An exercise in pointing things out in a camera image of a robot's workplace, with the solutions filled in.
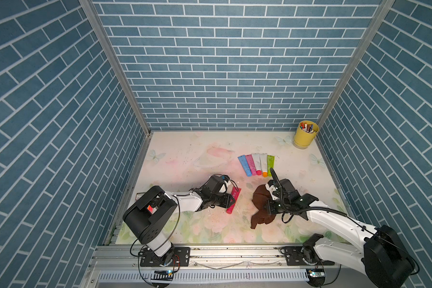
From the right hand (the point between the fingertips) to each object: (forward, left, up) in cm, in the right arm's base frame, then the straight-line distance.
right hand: (265, 207), depth 85 cm
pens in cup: (+49, -27, +9) cm, 56 cm away
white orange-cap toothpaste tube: (+31, -1, -2) cm, 31 cm away
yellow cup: (+42, -25, +10) cm, 50 cm away
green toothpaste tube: (+30, -6, -2) cm, 31 cm away
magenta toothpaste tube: (+26, +6, -1) cm, 26 cm away
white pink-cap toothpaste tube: (+30, +3, -1) cm, 30 cm away
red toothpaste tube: (+8, +14, -2) cm, 16 cm away
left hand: (+2, +14, -2) cm, 14 cm away
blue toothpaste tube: (+28, +10, -2) cm, 30 cm away
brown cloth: (+6, +2, 0) cm, 6 cm away
